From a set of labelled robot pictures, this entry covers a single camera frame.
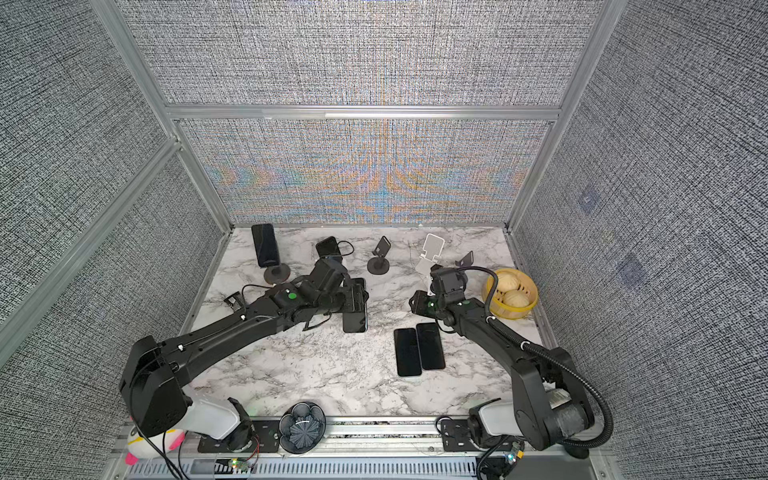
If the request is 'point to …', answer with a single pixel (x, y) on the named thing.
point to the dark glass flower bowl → (301, 427)
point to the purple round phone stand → (467, 261)
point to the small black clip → (235, 301)
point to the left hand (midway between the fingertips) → (361, 297)
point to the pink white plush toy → (138, 449)
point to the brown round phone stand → (278, 274)
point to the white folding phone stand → (433, 246)
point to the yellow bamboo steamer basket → (516, 294)
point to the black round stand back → (379, 265)
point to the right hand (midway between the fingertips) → (415, 300)
